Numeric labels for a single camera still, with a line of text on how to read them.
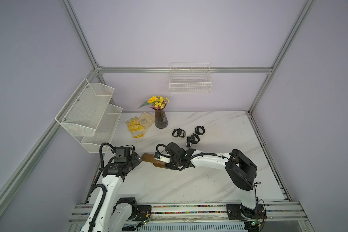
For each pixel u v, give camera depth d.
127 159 0.59
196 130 1.06
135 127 1.07
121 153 0.59
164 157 0.76
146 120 1.15
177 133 1.04
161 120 1.04
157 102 0.93
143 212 0.73
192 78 0.94
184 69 0.91
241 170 0.49
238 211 0.73
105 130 0.93
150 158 0.85
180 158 0.66
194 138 1.00
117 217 0.54
